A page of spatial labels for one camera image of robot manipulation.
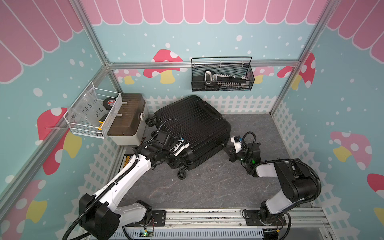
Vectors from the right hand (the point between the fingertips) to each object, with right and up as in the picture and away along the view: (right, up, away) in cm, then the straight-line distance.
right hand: (224, 148), depth 91 cm
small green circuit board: (-41, -39, -19) cm, 60 cm away
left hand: (-25, -5, -14) cm, 29 cm away
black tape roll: (-64, +26, -11) cm, 70 cm away
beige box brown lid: (-57, +15, -1) cm, 59 cm away
